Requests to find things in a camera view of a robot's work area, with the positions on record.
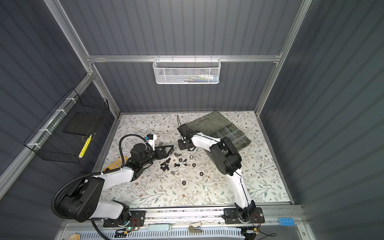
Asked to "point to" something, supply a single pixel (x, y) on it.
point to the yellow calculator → (117, 163)
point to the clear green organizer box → (216, 124)
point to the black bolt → (176, 165)
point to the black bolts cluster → (166, 165)
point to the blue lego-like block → (286, 221)
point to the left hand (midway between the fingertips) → (169, 147)
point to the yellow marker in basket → (85, 146)
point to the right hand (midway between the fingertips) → (184, 145)
